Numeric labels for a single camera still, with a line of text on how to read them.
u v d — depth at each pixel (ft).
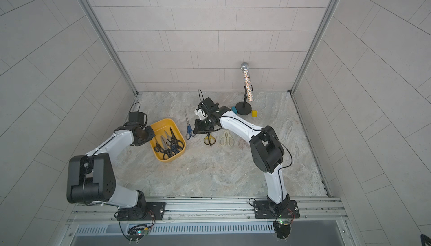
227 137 3.08
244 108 3.52
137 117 2.33
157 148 2.81
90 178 1.38
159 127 3.11
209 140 3.06
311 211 2.36
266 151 1.63
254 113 3.45
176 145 2.92
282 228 2.24
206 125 2.43
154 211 2.31
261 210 2.32
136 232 2.15
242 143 3.05
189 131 2.78
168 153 2.85
